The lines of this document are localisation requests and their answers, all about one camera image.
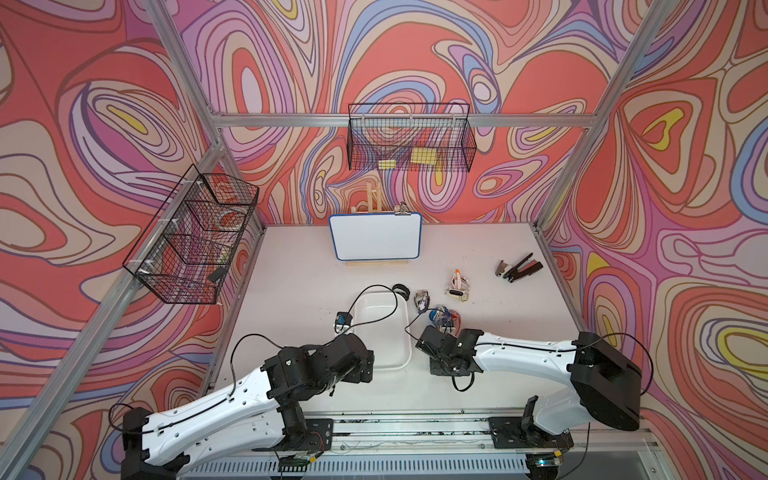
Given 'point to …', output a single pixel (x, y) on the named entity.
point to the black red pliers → (524, 267)
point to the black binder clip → (402, 211)
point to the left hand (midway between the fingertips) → (364, 361)
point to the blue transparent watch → (442, 317)
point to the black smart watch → (401, 289)
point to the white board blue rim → (376, 236)
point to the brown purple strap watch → (422, 300)
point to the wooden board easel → (374, 205)
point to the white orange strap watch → (459, 282)
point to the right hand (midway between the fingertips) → (444, 373)
